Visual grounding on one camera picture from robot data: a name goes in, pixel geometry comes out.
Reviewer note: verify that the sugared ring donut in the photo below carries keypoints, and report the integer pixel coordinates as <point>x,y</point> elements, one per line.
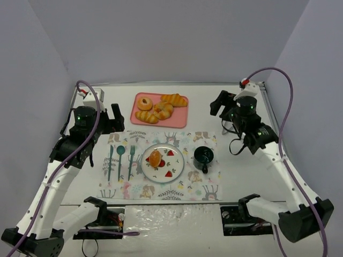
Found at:
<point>144,104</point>

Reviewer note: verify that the translucent brown tongs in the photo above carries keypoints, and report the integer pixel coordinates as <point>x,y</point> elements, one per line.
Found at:
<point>226,130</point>

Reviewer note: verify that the patterned paper placemat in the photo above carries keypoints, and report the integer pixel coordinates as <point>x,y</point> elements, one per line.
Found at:
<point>191,185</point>

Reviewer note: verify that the striped bread roll upper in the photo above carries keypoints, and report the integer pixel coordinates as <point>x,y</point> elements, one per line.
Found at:
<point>176,100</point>

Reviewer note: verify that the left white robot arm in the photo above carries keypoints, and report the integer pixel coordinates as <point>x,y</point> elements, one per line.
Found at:
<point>38,233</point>

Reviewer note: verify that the dark green mug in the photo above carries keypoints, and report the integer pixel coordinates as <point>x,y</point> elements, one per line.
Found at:
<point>202,158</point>

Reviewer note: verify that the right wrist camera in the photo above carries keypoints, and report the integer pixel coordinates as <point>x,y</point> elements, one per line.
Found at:
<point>248,88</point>

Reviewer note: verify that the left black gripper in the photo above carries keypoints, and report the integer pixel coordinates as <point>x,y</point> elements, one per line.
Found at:
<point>113,122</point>

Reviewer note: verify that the pink plastic tray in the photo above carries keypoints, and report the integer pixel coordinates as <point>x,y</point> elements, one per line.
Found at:
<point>178,119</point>

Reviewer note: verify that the striped bread roll lower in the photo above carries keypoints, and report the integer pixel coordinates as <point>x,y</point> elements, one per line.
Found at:
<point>146,117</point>

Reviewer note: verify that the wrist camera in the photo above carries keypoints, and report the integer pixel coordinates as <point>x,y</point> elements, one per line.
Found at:
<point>248,88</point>
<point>90,101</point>

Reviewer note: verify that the teal plastic knife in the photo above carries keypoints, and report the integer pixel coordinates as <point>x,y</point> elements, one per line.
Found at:
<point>110,161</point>

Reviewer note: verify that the twisted ring pastry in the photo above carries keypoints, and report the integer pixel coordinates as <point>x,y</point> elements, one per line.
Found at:
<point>163,110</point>

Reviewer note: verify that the small glazed oval bun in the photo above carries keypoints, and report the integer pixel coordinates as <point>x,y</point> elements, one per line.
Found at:
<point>155,158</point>

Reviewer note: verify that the teal plastic spoon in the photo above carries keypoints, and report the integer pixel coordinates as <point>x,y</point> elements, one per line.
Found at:
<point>120,151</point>

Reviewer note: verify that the aluminium side rail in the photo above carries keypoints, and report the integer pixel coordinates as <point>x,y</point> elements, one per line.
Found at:
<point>278,128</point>

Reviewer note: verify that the striped bread roll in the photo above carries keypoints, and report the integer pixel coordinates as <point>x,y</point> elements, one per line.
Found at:
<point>146,117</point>
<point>176,100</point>

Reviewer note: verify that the white watermelon pattern plate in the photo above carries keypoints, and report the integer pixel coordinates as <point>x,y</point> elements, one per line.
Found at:
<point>173,163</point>

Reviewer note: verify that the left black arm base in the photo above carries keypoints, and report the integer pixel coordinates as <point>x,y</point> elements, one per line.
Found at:
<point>111,221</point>

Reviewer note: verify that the teal plastic fork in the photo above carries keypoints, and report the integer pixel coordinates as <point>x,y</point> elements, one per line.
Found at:
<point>132,153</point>

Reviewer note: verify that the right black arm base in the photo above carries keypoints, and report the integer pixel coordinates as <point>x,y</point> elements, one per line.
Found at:
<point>233,223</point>

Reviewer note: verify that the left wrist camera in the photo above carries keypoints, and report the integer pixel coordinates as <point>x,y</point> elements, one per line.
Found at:
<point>90,101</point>

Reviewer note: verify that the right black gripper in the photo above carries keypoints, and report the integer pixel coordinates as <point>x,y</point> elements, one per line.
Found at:
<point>223,104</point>

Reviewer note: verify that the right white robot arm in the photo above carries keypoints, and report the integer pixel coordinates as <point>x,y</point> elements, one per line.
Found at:
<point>304,213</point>

